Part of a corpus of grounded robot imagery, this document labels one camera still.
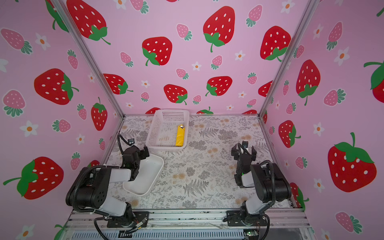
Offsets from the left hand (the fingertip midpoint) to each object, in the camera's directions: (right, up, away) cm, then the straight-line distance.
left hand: (137, 147), depth 94 cm
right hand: (+68, +1, -4) cm, 68 cm away
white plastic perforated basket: (+12, +9, +16) cm, 22 cm away
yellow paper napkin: (+26, +4, +10) cm, 28 cm away
